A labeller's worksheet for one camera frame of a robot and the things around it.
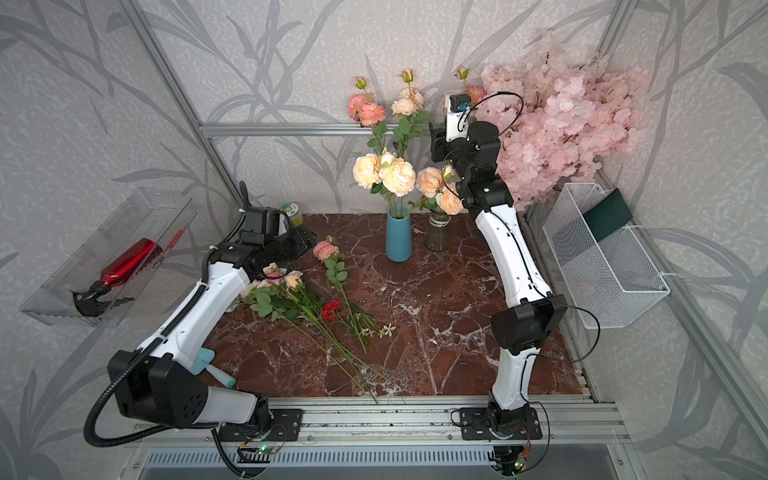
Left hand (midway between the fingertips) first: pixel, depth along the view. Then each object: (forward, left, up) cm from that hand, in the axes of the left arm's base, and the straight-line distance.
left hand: (313, 240), depth 81 cm
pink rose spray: (+10, +1, -19) cm, 21 cm away
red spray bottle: (-23, +38, +8) cm, 46 cm away
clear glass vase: (+21, -38, -22) cm, 48 cm away
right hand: (+15, -32, +28) cm, 45 cm away
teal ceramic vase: (+12, -23, -17) cm, 31 cm away
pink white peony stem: (-5, +17, -22) cm, 28 cm away
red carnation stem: (-11, -3, -22) cm, 24 cm away
